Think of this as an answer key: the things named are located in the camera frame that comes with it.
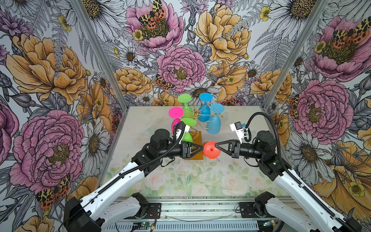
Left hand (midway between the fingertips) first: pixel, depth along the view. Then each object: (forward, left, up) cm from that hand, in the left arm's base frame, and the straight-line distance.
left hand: (200, 152), depth 66 cm
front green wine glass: (+12, +4, +6) cm, 14 cm away
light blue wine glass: (+19, -9, -3) cm, 22 cm away
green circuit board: (-24, +26, -27) cm, 44 cm away
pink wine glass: (+18, +11, +6) cm, 22 cm away
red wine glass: (0, -4, +2) cm, 5 cm away
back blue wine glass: (+28, -4, -2) cm, 28 cm away
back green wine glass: (+30, +7, +5) cm, 31 cm away
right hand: (-1, -7, +2) cm, 7 cm away
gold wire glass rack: (+22, -4, -9) cm, 24 cm away
